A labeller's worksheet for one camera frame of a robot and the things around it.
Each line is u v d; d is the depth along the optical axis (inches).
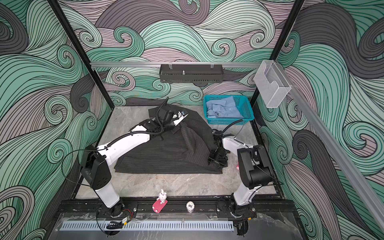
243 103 45.2
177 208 29.3
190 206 27.1
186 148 35.3
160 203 28.0
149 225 27.5
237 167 33.7
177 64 36.5
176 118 27.5
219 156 30.5
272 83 31.3
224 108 45.1
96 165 17.1
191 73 37.4
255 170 18.4
